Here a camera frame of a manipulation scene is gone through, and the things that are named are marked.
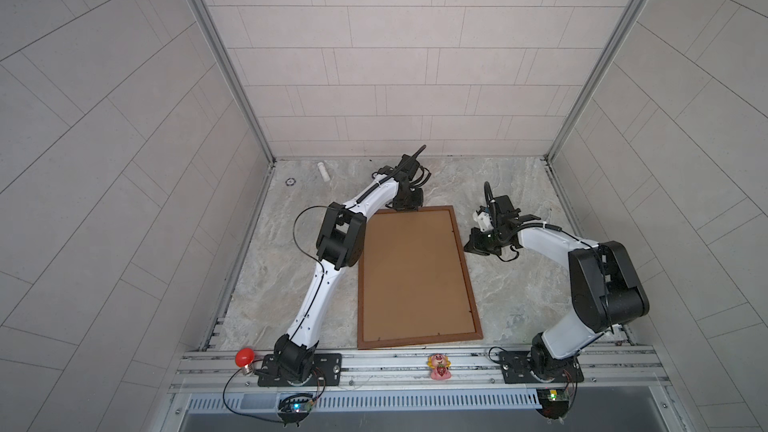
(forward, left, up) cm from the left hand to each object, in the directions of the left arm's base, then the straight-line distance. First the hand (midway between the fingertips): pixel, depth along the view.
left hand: (426, 202), depth 102 cm
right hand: (-17, -11, 0) cm, 20 cm away
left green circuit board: (-57, +32, +2) cm, 65 cm away
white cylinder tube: (+14, +38, -1) cm, 40 cm away
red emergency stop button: (-47, +46, +2) cm, 66 cm away
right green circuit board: (-55, -26, -1) cm, 61 cm away
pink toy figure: (-49, -1, +2) cm, 49 cm away
